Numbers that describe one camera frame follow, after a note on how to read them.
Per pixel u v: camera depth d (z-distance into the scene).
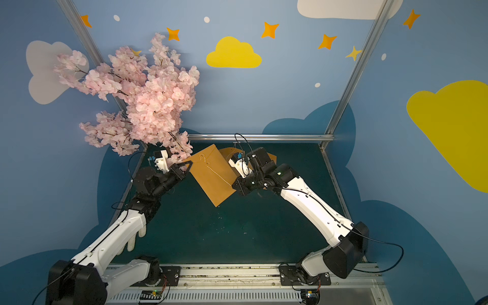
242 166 0.62
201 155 0.80
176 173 0.67
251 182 0.62
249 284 0.73
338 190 1.07
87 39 0.76
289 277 0.74
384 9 0.70
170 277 0.74
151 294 0.73
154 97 0.61
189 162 0.76
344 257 0.39
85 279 0.39
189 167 0.75
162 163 0.70
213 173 0.77
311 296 0.73
